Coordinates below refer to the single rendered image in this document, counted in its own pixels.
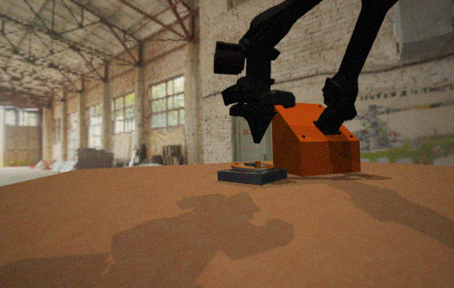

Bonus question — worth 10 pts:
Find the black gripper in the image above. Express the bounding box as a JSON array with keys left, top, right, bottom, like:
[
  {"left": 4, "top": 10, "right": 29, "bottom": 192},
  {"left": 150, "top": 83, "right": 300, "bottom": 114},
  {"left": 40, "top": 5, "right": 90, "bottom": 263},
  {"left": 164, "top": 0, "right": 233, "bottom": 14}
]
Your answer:
[{"left": 229, "top": 72, "right": 295, "bottom": 143}]

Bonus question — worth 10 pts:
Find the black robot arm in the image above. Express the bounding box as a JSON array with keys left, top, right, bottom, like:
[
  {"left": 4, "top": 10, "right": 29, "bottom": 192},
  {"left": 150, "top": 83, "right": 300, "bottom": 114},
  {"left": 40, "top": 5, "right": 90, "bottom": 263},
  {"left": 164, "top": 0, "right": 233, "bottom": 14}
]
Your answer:
[{"left": 214, "top": 0, "right": 398, "bottom": 135}]

